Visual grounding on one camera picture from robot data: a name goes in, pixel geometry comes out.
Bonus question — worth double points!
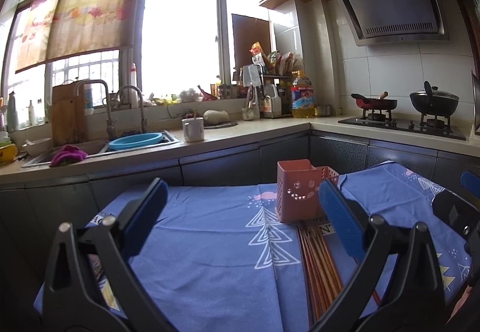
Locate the black wok with lid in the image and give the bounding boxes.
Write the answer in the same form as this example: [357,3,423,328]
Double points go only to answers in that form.
[409,80,460,117]

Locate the long wooden chopstick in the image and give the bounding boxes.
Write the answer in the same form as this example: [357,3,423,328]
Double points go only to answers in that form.
[308,227,337,304]

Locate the blue printed tablecloth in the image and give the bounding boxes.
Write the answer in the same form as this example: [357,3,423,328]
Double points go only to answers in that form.
[32,161,474,332]

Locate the condiment rack with packets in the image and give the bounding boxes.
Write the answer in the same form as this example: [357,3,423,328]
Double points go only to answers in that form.
[236,41,304,120]

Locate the white jug bottle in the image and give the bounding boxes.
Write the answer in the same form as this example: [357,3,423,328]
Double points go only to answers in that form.
[263,83,281,119]

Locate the separate dark red chopstick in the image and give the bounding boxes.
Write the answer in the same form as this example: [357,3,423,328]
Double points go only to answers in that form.
[372,290,381,306]

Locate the gas stove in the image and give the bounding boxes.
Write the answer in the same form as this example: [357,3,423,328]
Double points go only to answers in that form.
[339,110,466,141]

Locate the pink utensil holder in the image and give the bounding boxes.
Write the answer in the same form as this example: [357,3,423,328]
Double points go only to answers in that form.
[276,159,339,223]

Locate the patterned window blind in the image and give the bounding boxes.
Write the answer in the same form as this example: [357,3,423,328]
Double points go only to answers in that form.
[16,0,137,72]

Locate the wooden cutting board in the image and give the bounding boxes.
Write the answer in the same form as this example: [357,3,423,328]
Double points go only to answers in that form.
[49,82,87,146]

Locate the blue plastic basin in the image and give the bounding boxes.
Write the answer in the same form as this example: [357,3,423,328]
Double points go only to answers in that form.
[108,132,164,151]

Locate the yellow cooking oil bottle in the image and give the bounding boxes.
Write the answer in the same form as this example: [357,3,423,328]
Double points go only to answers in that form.
[290,71,315,118]

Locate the red frying pan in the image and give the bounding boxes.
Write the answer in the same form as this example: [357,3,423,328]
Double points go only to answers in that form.
[351,93,397,111]

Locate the white mug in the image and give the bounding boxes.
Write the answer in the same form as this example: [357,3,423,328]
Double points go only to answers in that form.
[182,117,204,143]

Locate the magenta cloth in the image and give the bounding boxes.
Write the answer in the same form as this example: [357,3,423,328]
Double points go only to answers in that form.
[49,144,89,167]

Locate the tall steel faucet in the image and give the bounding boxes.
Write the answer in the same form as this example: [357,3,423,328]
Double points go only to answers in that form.
[73,79,117,141]

